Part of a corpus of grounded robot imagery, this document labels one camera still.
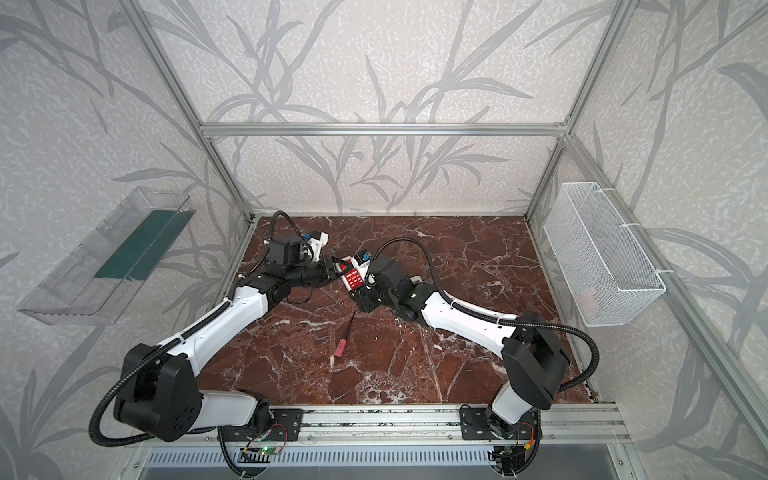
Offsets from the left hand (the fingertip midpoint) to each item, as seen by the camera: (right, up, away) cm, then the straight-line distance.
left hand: (354, 258), depth 80 cm
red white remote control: (-1, -4, -1) cm, 4 cm away
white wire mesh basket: (+56, -2, -19) cm, 59 cm away
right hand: (+1, -6, +1) cm, 6 cm away
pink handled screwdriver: (-4, -26, +6) cm, 27 cm away
